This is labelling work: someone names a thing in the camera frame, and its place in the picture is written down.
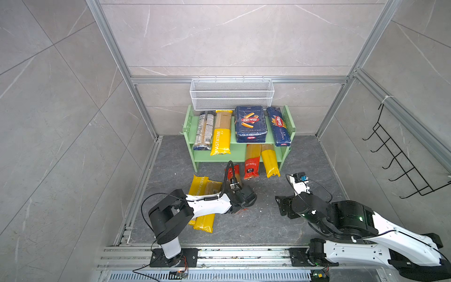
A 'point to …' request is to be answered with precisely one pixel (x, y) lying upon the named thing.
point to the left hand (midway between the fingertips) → (246, 201)
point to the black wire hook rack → (396, 154)
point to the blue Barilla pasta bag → (250, 124)
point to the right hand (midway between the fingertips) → (285, 198)
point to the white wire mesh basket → (211, 94)
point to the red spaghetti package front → (252, 161)
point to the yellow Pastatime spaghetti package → (222, 133)
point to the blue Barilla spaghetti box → (282, 137)
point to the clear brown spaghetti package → (205, 131)
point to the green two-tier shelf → (238, 150)
